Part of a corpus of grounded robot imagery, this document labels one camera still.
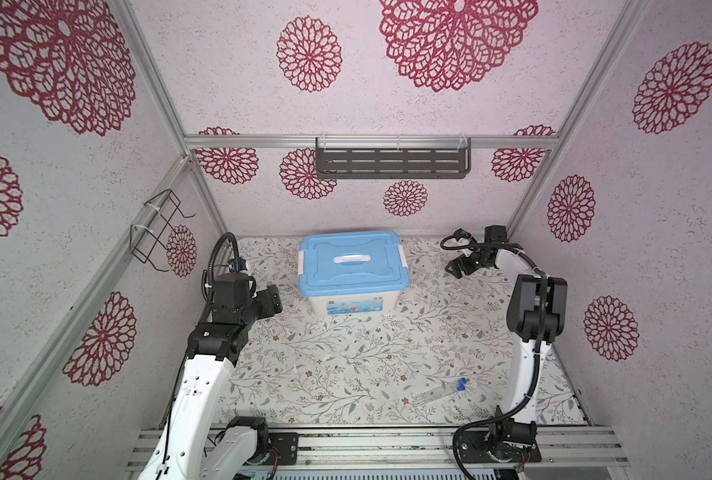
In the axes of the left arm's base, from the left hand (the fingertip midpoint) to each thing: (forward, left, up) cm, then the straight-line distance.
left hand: (262, 299), depth 76 cm
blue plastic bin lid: (+16, -18, -5) cm, 25 cm away
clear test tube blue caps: (-17, -48, -23) cm, 56 cm away
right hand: (+27, -63, -16) cm, 70 cm away
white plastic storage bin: (+8, -27, -16) cm, 33 cm away
